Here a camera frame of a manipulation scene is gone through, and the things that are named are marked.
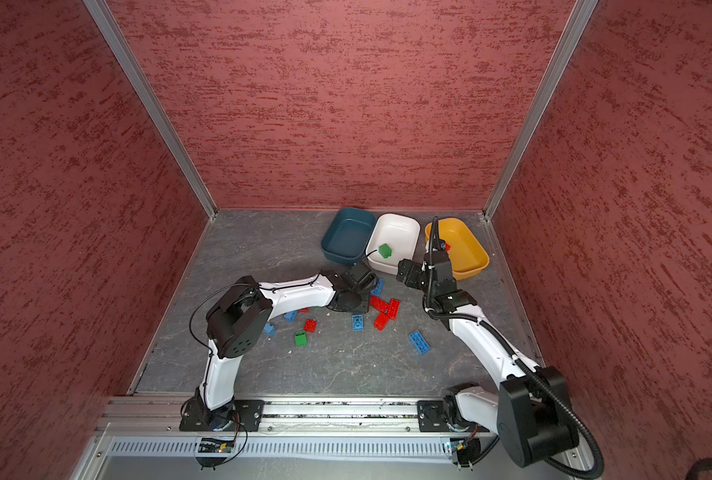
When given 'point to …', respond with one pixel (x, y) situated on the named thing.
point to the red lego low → (381, 321)
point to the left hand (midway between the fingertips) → (362, 310)
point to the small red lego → (310, 325)
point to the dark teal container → (347, 235)
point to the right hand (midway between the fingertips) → (409, 271)
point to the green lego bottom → (300, 338)
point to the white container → (401, 231)
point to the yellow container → (468, 256)
